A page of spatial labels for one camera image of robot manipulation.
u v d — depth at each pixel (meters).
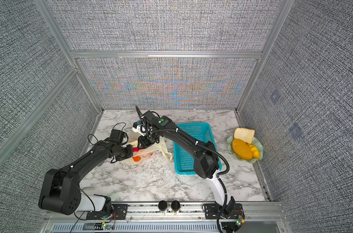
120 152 0.72
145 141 0.71
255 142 0.94
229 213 0.64
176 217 0.73
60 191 0.42
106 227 0.69
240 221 0.69
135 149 0.88
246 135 0.95
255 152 0.88
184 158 0.93
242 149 0.90
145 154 0.90
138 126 0.73
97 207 0.61
